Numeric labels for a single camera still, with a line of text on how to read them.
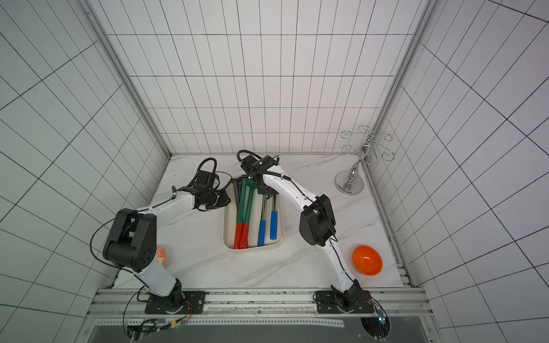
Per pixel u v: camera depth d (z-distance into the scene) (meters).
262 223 0.89
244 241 0.81
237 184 1.00
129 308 0.70
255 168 0.64
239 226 0.85
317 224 0.54
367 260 0.80
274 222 0.80
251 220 0.91
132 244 0.47
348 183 1.07
